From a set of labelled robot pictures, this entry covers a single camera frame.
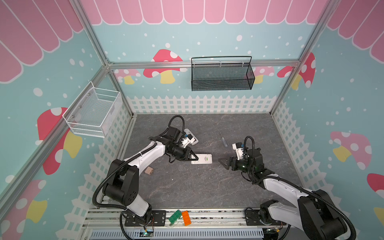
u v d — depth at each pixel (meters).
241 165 0.75
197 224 0.74
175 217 0.74
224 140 1.03
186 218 0.74
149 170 0.89
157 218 0.74
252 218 0.74
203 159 0.83
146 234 0.73
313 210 0.42
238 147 0.77
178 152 0.74
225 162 0.79
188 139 0.79
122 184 0.44
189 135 0.81
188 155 0.73
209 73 0.97
